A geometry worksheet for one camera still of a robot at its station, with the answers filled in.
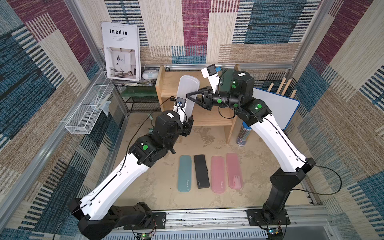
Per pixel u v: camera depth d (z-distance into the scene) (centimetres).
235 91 47
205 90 52
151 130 46
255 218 73
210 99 50
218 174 88
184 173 90
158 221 73
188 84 54
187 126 55
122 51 78
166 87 73
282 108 89
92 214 36
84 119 90
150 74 86
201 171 88
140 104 119
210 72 50
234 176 86
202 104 54
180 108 49
